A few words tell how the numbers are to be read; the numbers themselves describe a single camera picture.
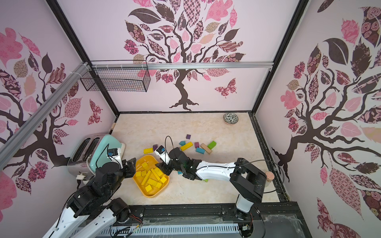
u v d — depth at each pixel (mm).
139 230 697
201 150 977
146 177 833
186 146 1001
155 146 977
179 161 602
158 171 864
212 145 1004
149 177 850
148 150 976
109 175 489
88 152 779
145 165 878
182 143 1008
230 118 1141
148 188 799
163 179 832
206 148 976
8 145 504
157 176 838
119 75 947
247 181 444
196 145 992
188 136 1035
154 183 827
